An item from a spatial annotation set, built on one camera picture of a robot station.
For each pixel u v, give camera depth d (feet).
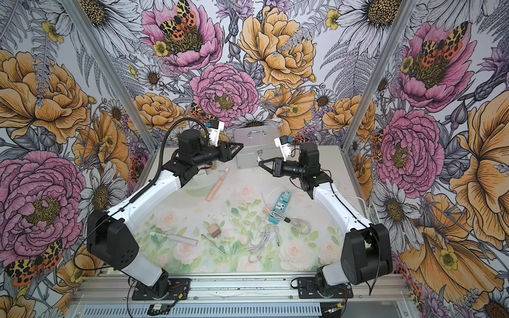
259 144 3.47
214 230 2.86
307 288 2.43
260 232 2.91
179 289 2.41
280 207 3.08
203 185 3.37
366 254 1.38
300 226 2.93
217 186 3.38
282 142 2.33
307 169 2.08
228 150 2.30
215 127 2.24
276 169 2.26
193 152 2.04
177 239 2.85
